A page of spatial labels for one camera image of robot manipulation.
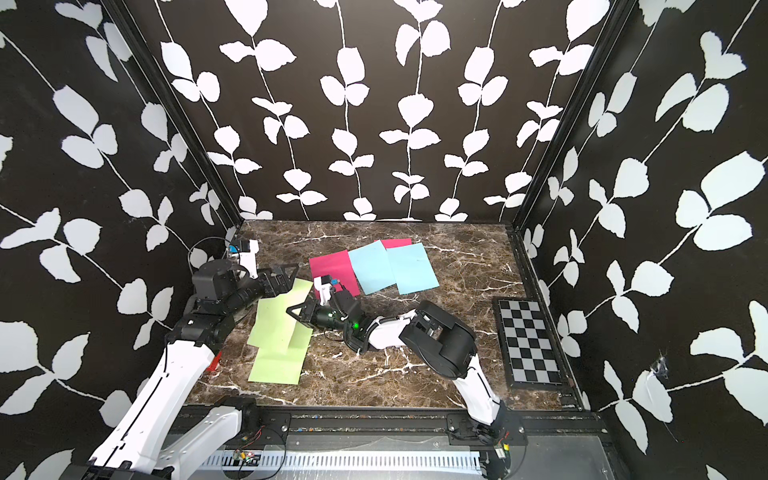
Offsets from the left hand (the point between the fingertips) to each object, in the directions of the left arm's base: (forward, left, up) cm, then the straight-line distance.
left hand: (286, 264), depth 75 cm
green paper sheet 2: (-9, +7, -16) cm, 20 cm away
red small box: (-27, +6, +7) cm, 28 cm away
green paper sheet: (-17, +6, -26) cm, 32 cm away
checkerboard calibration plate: (-19, -67, -24) cm, 73 cm away
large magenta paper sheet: (+20, -8, -29) cm, 36 cm away
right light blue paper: (+17, -36, -27) cm, 48 cm away
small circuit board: (-38, +11, -26) cm, 48 cm away
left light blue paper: (+18, -21, -27) cm, 39 cm away
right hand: (-8, +2, -10) cm, 13 cm away
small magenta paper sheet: (+29, -30, -27) cm, 49 cm away
